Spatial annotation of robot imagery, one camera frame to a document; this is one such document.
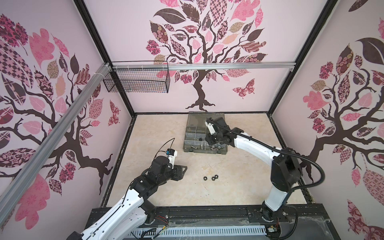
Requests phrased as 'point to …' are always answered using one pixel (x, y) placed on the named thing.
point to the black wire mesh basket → (137, 80)
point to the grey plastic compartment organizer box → (194, 140)
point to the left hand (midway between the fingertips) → (182, 170)
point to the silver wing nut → (213, 146)
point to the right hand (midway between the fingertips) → (208, 135)
